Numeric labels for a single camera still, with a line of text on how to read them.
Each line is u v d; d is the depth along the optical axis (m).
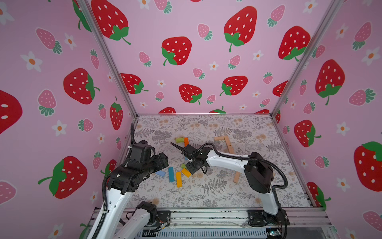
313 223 0.73
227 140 1.05
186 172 0.86
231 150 1.00
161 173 0.90
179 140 1.04
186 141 1.04
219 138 1.08
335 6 0.69
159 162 0.60
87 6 0.67
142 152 0.49
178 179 0.88
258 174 0.50
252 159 0.52
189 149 0.70
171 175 0.89
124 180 0.43
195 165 0.78
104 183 0.42
